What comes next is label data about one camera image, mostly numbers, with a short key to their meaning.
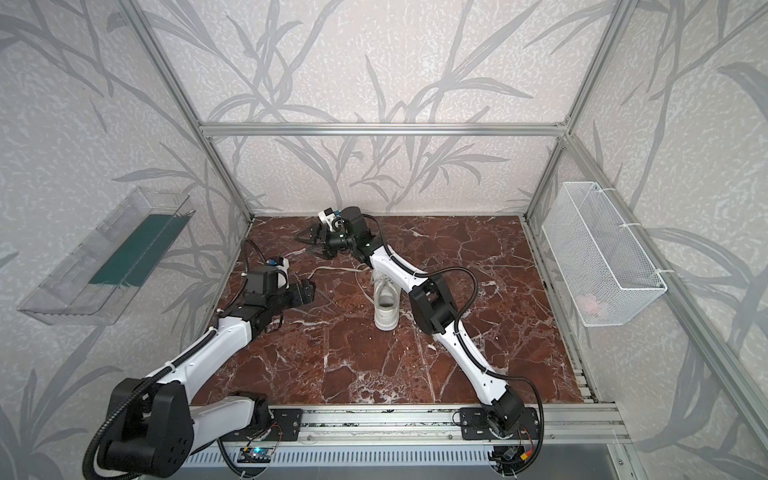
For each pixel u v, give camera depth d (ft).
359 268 3.43
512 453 2.44
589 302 2.37
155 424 1.30
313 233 2.70
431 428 2.42
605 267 2.01
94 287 2.07
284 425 2.40
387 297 3.00
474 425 2.41
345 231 2.72
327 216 2.93
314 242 2.66
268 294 2.22
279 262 2.58
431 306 2.15
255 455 2.34
